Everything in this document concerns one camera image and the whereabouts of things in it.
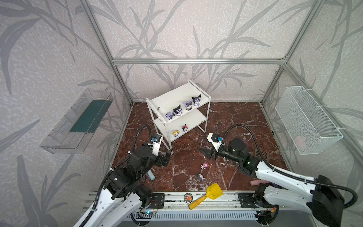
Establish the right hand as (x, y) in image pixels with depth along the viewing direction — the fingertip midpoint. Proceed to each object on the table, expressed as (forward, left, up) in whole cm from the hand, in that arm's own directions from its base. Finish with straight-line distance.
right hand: (202, 138), depth 72 cm
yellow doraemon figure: (+5, +14, -4) cm, 16 cm away
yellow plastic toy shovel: (-21, -7, -22) cm, 31 cm away
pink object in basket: (-1, -52, -3) cm, 52 cm away
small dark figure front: (-14, -1, -22) cm, 26 cm away
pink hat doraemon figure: (-7, -2, -21) cm, 22 cm away
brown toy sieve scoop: (+1, -39, -21) cm, 45 cm away
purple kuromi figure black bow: (+5, +15, +13) cm, 21 cm away
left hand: (-3, +18, +1) cm, 19 cm away
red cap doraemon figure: (+9, +9, -3) cm, 13 cm away
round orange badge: (-24, +7, -22) cm, 33 cm away
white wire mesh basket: (+5, -47, +12) cm, 49 cm away
